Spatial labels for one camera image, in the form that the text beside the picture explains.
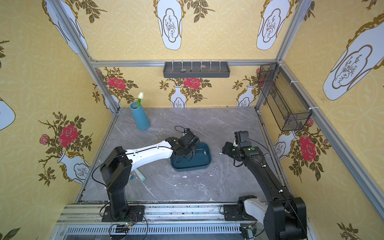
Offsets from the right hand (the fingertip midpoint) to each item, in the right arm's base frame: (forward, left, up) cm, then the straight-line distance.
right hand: (223, 150), depth 85 cm
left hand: (+1, +18, -3) cm, 18 cm away
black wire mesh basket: (+12, -31, +21) cm, 39 cm away
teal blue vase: (+21, +53, 0) cm, 57 cm away
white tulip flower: (+23, +49, +18) cm, 57 cm away
